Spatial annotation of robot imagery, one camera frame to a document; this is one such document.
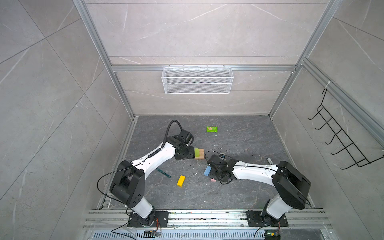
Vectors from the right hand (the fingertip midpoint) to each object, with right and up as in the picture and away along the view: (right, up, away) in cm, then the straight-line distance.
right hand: (212, 174), depth 89 cm
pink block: (0, -1, -6) cm, 6 cm away
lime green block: (-9, +11, +7) cm, 16 cm away
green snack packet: (+2, +27, +22) cm, 35 cm away
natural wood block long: (-6, +11, +7) cm, 14 cm away
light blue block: (-3, +3, -1) cm, 4 cm away
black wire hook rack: (+56, +15, -30) cm, 65 cm away
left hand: (-13, +14, -2) cm, 19 cm away
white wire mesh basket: (-10, +61, +12) cm, 63 cm away
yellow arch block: (-18, -2, -5) cm, 19 cm away
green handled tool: (-30, 0, +1) cm, 30 cm away
